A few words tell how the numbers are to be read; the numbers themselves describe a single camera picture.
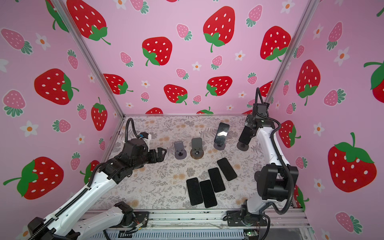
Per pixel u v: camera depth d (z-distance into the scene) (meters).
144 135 0.66
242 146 1.04
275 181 0.45
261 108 0.68
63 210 0.40
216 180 0.87
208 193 0.81
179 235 0.70
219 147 1.03
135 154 0.55
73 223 0.42
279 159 0.46
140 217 0.75
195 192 0.82
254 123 0.61
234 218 0.73
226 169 0.91
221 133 0.95
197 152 0.97
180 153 0.95
